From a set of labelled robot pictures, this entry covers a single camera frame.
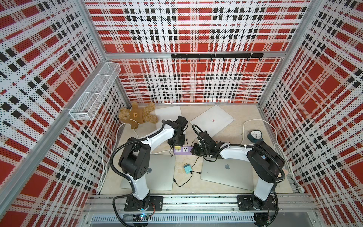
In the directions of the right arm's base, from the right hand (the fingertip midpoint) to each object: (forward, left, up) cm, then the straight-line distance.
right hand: (192, 150), depth 90 cm
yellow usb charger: (+1, +10, +4) cm, 10 cm away
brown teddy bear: (+27, +43, +4) cm, 50 cm away
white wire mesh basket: (+25, +67, +21) cm, 74 cm away
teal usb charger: (-11, +3, -1) cm, 11 cm away
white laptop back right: (+29, -17, -6) cm, 35 cm away
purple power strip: (0, +5, 0) cm, 5 cm away
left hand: (+4, +8, +3) cm, 9 cm away
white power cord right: (-21, -62, -6) cm, 66 cm away
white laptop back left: (+35, +18, -3) cm, 39 cm away
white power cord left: (+2, +57, -1) cm, 57 cm away
